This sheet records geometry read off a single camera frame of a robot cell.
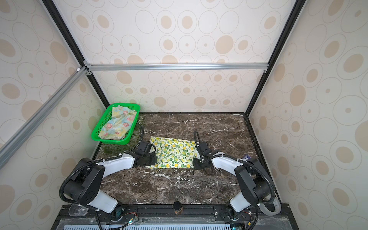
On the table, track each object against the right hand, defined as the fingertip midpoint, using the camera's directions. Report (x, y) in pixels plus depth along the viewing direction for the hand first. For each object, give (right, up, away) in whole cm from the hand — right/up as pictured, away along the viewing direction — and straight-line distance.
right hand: (196, 164), depth 91 cm
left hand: (-23, +4, +1) cm, 24 cm away
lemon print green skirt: (-14, +7, +3) cm, 16 cm away
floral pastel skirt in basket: (-59, +24, +16) cm, 65 cm away
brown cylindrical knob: (-10, -14, -24) cm, 30 cm away
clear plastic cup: (-63, -19, -17) cm, 68 cm away
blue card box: (+34, +4, +3) cm, 35 cm away
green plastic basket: (-67, +30, +17) cm, 76 cm away
